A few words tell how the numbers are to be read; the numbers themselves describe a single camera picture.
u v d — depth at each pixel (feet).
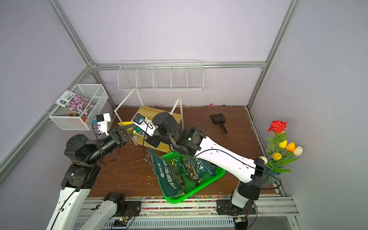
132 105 4.17
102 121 1.74
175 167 2.58
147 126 1.56
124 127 1.84
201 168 2.09
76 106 2.39
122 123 2.02
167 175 2.00
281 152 2.20
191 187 2.65
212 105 4.07
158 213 2.38
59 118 2.25
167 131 1.44
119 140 1.67
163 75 3.26
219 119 3.56
